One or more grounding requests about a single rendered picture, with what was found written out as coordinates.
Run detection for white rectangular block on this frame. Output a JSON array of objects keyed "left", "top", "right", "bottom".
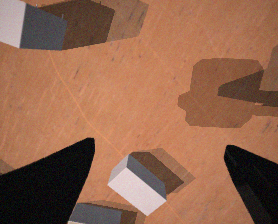
[{"left": 107, "top": 154, "right": 167, "bottom": 216}]

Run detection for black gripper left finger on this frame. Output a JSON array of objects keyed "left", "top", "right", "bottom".
[{"left": 0, "top": 137, "right": 95, "bottom": 224}]

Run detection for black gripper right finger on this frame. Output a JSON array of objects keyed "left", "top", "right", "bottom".
[{"left": 224, "top": 145, "right": 278, "bottom": 224}]

